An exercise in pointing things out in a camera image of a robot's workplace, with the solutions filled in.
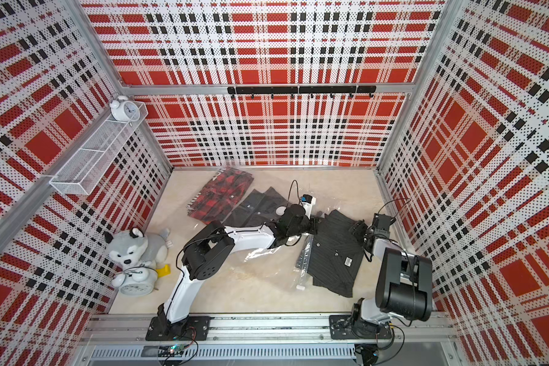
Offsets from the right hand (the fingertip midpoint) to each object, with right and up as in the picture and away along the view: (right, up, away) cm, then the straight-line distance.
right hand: (358, 230), depth 94 cm
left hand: (-14, +5, -4) cm, 15 cm away
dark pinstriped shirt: (-11, -10, -4) cm, 15 cm away
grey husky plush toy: (-81, -2, -21) cm, 83 cm away
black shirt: (-43, +8, +7) cm, 45 cm away
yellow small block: (-76, -13, -10) cm, 78 cm away
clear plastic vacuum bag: (-33, -11, -7) cm, 35 cm away
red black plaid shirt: (-64, +13, +10) cm, 66 cm away
